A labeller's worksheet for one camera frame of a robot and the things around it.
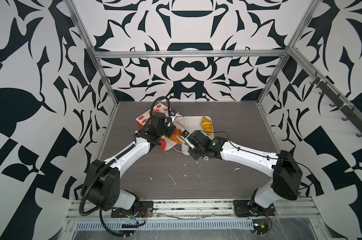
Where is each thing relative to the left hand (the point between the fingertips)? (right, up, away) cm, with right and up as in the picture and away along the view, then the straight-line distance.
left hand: (171, 118), depth 85 cm
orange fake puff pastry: (+1, -12, +6) cm, 13 cm away
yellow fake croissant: (+23, -5, +17) cm, 29 cm away
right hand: (+11, -15, -2) cm, 19 cm away
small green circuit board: (+43, -50, -14) cm, 67 cm away
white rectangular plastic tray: (+14, -4, +21) cm, 25 cm away
